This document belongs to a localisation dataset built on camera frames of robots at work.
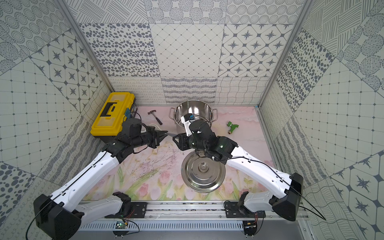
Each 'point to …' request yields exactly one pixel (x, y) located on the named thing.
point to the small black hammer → (151, 112)
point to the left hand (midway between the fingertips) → (168, 126)
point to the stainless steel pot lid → (202, 174)
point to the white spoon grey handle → (171, 134)
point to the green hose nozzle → (233, 127)
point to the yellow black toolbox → (120, 106)
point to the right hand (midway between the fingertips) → (176, 139)
